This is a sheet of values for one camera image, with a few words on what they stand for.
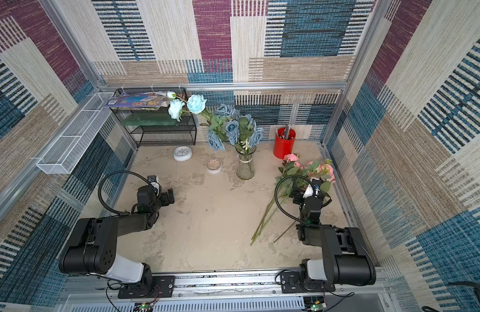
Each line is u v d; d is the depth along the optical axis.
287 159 1.01
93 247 0.45
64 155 0.71
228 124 0.81
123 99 0.82
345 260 0.43
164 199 0.86
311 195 0.76
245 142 0.78
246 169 1.08
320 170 0.99
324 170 0.99
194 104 0.68
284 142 1.05
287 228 0.88
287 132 1.05
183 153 1.12
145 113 1.07
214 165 1.11
